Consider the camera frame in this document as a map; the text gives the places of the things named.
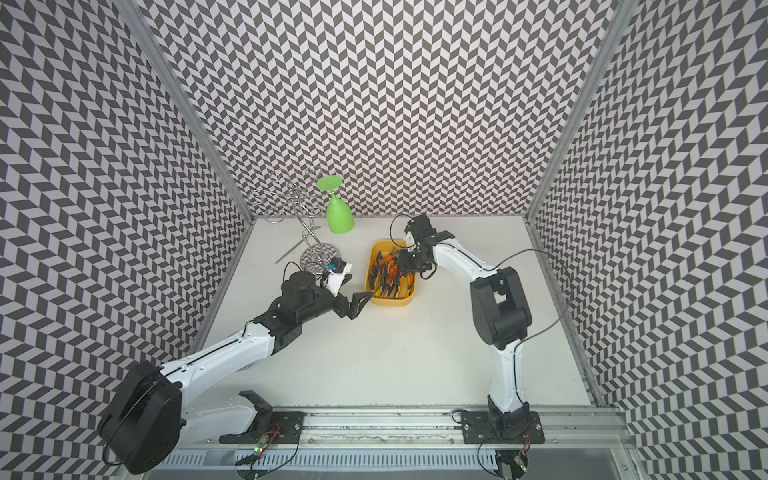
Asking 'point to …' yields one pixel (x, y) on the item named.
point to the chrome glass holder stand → (298, 191)
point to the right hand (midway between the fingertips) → (403, 270)
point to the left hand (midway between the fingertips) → (360, 287)
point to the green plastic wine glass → (339, 216)
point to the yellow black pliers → (402, 287)
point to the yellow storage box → (385, 245)
